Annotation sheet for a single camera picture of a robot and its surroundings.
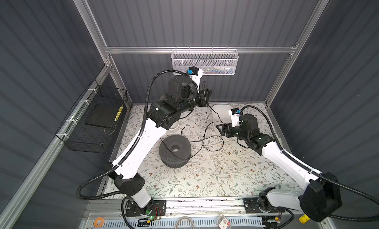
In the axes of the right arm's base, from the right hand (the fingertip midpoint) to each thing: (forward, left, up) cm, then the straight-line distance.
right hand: (223, 126), depth 80 cm
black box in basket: (+5, +65, +8) cm, 66 cm away
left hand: (-1, +8, +26) cm, 27 cm away
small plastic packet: (-42, +3, -19) cm, 46 cm away
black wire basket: (-6, +67, +9) cm, 68 cm away
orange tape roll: (-42, +64, -19) cm, 79 cm away
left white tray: (+10, +28, -16) cm, 33 cm away
